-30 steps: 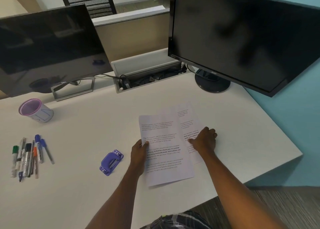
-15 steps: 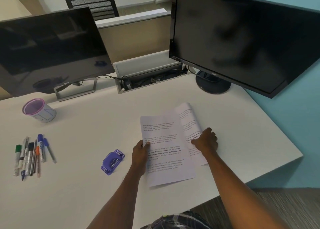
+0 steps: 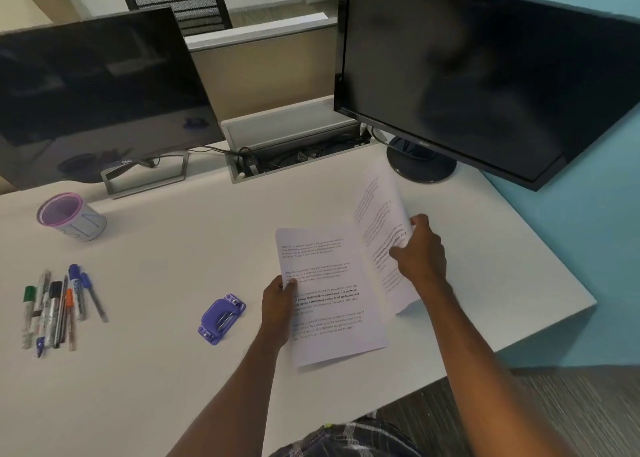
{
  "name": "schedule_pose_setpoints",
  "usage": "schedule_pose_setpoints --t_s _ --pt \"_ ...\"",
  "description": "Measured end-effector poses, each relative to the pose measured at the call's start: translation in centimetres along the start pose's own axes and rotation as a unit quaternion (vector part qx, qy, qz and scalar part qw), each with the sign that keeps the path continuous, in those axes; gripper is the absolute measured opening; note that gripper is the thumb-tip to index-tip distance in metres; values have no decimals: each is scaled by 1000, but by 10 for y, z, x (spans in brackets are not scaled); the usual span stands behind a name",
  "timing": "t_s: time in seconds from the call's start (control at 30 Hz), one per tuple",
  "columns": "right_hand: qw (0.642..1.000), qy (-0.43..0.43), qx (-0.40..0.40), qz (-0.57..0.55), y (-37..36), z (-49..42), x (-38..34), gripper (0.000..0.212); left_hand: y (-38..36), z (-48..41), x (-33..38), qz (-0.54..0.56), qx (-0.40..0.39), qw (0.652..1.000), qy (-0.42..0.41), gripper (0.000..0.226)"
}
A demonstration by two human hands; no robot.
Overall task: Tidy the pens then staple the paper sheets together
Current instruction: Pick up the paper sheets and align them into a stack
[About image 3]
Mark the person's right hand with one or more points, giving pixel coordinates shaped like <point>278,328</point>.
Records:
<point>425,257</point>

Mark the person's left hand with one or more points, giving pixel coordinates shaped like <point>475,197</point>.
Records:
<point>277,312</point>

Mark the person's left thumb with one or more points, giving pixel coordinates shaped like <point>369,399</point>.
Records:
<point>291,287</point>

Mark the person's right thumb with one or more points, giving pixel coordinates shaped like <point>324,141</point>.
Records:
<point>420,224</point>

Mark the curled printed paper sheet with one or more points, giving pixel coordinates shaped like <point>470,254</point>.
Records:
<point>380,217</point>

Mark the person's left forearm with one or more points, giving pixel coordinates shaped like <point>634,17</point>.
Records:
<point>235,396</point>

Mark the person's right forearm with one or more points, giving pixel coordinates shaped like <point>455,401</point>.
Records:
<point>480,371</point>

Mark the purple hole punch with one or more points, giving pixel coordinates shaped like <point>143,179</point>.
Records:
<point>221,318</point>

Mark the plaid shorts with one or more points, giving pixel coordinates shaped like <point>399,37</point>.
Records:
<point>345,441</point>

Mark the black monitor with round base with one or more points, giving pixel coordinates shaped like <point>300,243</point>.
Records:
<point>475,67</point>

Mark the beige desk partition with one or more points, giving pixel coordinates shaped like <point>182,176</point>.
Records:
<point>260,72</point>

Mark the white cup with purple rim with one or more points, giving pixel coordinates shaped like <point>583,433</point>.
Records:
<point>75,219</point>

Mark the pile of pens and markers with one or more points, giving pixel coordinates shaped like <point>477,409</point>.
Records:
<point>55,307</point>

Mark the black monitor with silver stand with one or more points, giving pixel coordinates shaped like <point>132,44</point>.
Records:
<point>95,92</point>

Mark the black mesh office chair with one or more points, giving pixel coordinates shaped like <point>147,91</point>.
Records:
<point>175,2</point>

